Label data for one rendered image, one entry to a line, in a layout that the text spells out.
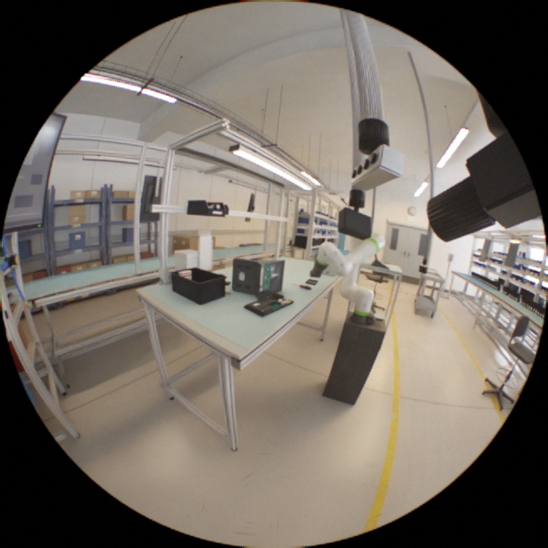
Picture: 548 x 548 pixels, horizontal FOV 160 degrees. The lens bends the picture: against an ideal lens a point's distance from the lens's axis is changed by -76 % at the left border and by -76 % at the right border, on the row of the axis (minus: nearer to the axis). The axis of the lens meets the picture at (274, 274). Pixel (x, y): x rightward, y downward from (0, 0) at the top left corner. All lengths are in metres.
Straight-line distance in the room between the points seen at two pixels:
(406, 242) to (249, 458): 7.41
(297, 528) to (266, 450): 0.64
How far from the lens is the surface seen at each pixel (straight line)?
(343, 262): 1.10
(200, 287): 1.00
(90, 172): 4.77
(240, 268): 1.17
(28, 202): 1.09
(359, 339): 1.51
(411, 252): 7.70
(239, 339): 0.75
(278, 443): 1.59
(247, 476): 1.48
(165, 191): 1.35
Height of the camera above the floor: 1.42
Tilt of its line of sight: 14 degrees down
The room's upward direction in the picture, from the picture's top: 5 degrees clockwise
